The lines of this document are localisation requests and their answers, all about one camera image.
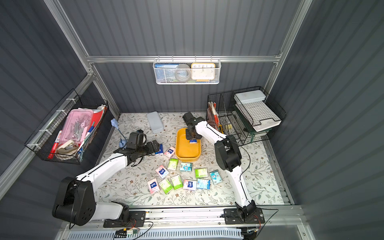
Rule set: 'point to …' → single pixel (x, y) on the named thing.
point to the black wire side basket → (41, 142)
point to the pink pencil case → (77, 126)
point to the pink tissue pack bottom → (190, 185)
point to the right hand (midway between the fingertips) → (195, 135)
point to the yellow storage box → (184, 151)
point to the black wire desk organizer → (231, 120)
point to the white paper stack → (260, 114)
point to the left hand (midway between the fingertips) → (153, 146)
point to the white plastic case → (155, 122)
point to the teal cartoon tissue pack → (186, 167)
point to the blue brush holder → (122, 142)
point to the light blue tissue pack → (203, 184)
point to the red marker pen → (55, 146)
